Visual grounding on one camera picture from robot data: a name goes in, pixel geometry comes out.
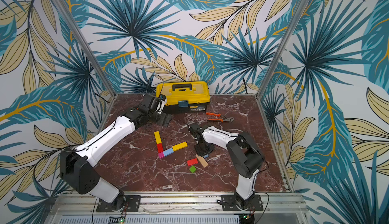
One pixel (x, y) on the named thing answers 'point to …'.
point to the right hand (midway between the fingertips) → (204, 152)
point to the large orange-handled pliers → (230, 119)
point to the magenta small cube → (161, 155)
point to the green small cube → (192, 169)
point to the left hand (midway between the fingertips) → (162, 117)
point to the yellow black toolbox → (184, 97)
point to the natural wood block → (202, 160)
